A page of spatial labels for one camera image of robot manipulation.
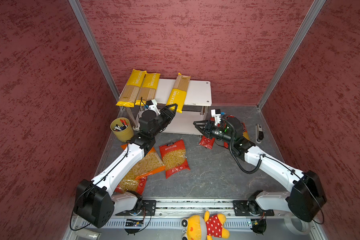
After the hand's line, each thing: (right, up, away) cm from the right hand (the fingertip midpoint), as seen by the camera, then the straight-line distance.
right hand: (193, 127), depth 71 cm
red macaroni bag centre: (-10, -19, +16) cm, 27 cm away
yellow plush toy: (+2, -43, -8) cm, 44 cm away
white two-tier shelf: (+4, +16, +6) cm, 17 cm away
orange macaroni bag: (-24, -23, +14) cm, 36 cm away
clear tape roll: (+53, -47, -4) cm, 71 cm away
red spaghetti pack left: (+11, -12, +26) cm, 30 cm away
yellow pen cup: (-45, -2, +24) cm, 51 cm away
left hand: (-8, +9, +2) cm, 12 cm away
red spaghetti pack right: (+38, -6, +30) cm, 49 cm away
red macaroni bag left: (-35, -31, +8) cm, 47 cm away
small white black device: (+47, -6, +29) cm, 56 cm away
